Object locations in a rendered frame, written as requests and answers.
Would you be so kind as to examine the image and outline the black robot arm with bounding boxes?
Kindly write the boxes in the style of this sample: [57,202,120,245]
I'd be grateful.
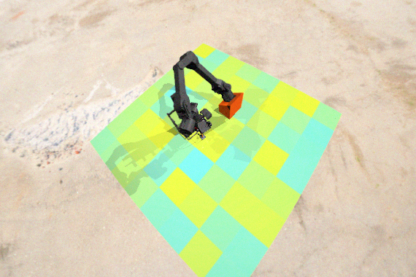
[173,50,236,135]

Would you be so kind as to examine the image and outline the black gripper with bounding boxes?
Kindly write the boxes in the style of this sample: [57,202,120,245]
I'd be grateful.
[180,109,212,138]

